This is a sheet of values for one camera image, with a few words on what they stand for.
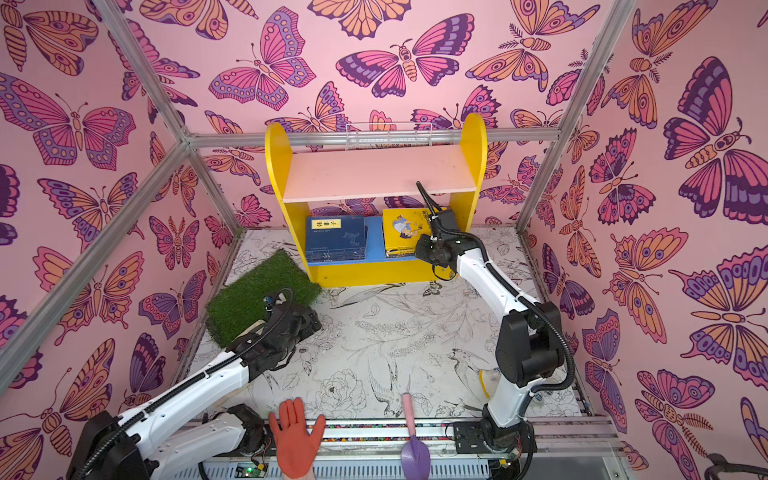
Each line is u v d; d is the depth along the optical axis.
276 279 1.03
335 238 0.92
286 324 0.63
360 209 1.17
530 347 0.47
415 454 0.70
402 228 0.92
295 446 0.73
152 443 0.42
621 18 0.69
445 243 0.66
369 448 0.73
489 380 0.83
